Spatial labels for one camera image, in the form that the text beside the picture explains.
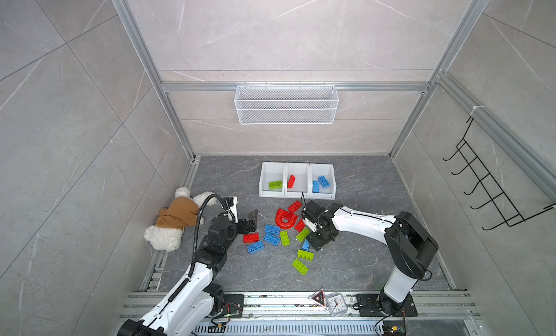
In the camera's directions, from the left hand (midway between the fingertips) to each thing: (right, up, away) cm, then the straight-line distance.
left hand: (245, 206), depth 82 cm
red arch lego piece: (+14, -6, +14) cm, 20 cm away
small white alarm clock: (+33, -32, -9) cm, 47 cm away
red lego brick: (+19, +9, +25) cm, 32 cm away
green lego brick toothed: (+23, -19, +1) cm, 30 cm away
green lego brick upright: (+15, -14, +6) cm, 22 cm away
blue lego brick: (+35, +8, +25) cm, 44 cm away
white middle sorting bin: (+22, +9, +27) cm, 36 cm away
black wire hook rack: (+78, +4, -17) cm, 80 cm away
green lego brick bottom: (+21, -23, 0) cm, 32 cm away
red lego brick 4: (+1, -14, +6) cm, 15 cm away
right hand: (+30, -15, +7) cm, 34 cm away
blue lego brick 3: (+10, -11, +8) cm, 17 cm away
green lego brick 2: (+23, -13, +8) cm, 28 cm away
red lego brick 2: (+20, -3, +18) cm, 27 cm away
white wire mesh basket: (+16, +46, +19) cm, 52 cm away
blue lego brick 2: (+31, +5, +21) cm, 38 cm away
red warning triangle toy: (+28, -31, -7) cm, 42 cm away
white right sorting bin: (+38, +14, +27) cm, 49 cm away
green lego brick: (+11, +7, +23) cm, 27 cm away
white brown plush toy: (-31, -12, +2) cm, 34 cm away
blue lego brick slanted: (+24, -16, +2) cm, 29 cm away
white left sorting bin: (+10, +9, +26) cm, 29 cm away
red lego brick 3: (+22, -10, +9) cm, 26 cm away
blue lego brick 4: (+10, -15, +6) cm, 19 cm away
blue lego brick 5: (+3, -17, +4) cm, 18 cm away
